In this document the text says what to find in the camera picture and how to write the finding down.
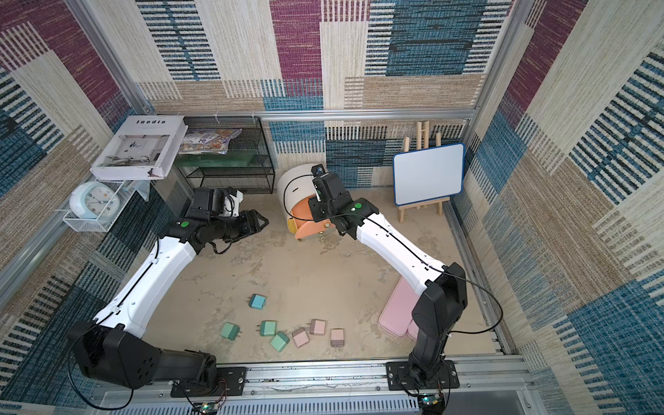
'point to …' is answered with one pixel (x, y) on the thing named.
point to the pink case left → (397, 313)
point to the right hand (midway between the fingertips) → (317, 198)
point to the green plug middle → (267, 328)
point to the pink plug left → (300, 337)
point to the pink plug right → (337, 337)
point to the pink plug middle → (317, 327)
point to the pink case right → (413, 330)
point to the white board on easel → (427, 176)
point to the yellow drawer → (291, 226)
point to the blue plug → (257, 301)
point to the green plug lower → (279, 341)
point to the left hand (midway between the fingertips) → (260, 222)
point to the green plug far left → (231, 331)
